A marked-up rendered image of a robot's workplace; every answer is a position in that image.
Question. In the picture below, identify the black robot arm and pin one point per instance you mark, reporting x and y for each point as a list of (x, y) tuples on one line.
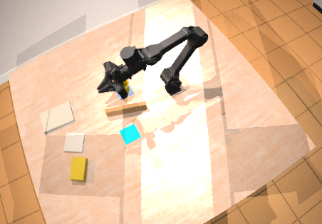
[(138, 59)]

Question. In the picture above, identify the yellow cup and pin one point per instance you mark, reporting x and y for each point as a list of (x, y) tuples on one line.
[(127, 87)]

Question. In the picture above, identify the light wooden flat bar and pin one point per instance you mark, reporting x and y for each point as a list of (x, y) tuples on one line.
[(130, 108)]

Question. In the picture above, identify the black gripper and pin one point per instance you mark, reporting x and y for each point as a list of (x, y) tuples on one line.
[(110, 84)]

